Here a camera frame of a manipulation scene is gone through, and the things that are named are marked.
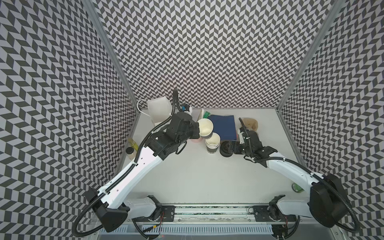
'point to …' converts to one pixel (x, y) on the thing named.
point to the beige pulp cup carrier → (250, 123)
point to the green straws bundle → (206, 114)
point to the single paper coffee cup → (206, 127)
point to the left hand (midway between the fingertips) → (197, 127)
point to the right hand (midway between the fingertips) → (233, 147)
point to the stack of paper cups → (212, 143)
